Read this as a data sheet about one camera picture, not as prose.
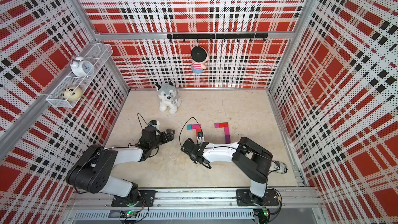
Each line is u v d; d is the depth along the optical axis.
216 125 1.01
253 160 0.46
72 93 0.64
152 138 0.75
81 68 0.70
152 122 0.84
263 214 0.66
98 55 0.89
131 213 0.69
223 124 1.01
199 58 0.93
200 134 0.80
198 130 0.99
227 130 0.98
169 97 0.96
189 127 1.00
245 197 0.74
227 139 0.94
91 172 0.44
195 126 1.00
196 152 0.66
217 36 0.88
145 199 0.73
